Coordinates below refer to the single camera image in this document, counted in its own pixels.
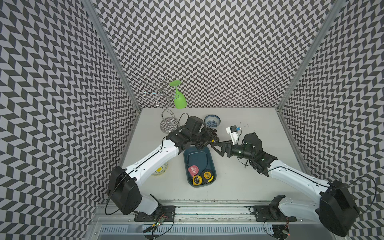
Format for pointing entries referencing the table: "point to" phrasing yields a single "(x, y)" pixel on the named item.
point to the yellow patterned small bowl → (160, 170)
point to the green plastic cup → (180, 101)
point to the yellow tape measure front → (197, 180)
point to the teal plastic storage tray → (203, 159)
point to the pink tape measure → (193, 169)
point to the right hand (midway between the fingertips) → (215, 147)
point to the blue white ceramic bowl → (212, 120)
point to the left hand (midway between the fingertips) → (215, 139)
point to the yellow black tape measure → (207, 176)
